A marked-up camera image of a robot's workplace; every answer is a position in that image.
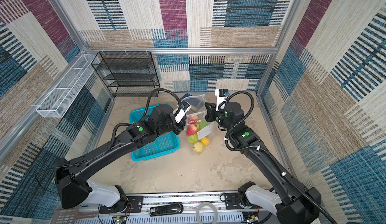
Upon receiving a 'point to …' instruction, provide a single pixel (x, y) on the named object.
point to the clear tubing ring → (204, 204)
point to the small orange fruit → (205, 141)
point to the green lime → (193, 138)
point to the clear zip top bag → (199, 130)
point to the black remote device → (166, 209)
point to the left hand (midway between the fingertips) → (186, 114)
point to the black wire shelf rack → (128, 74)
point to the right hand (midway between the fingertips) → (206, 105)
